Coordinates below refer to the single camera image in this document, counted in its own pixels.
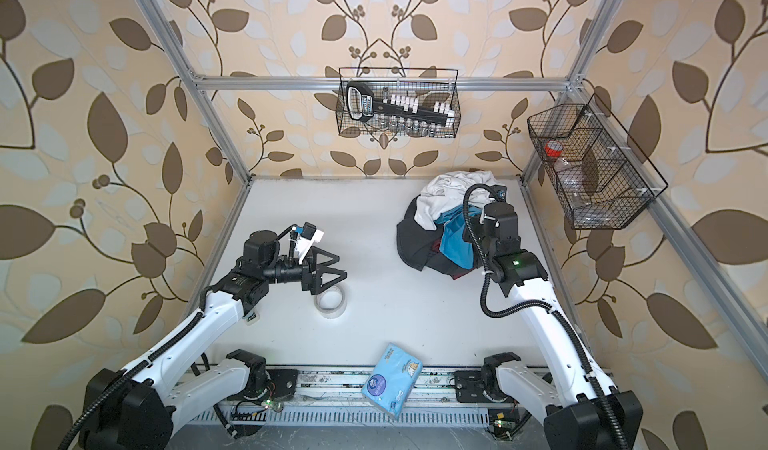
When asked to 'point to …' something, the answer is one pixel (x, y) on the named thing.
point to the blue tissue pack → (391, 381)
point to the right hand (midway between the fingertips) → (479, 218)
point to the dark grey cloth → (414, 243)
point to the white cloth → (445, 190)
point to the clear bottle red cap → (574, 184)
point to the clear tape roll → (330, 302)
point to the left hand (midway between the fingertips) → (342, 267)
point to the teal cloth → (454, 242)
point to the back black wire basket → (399, 126)
